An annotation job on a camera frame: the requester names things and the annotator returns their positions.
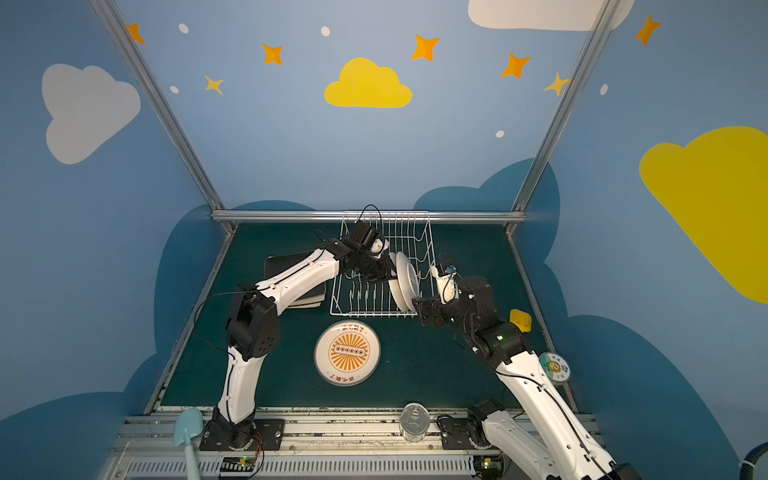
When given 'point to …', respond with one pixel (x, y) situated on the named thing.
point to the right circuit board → (487, 466)
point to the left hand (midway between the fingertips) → (397, 273)
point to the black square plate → (276, 263)
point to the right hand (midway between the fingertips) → (433, 291)
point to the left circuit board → (237, 467)
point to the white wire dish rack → (407, 232)
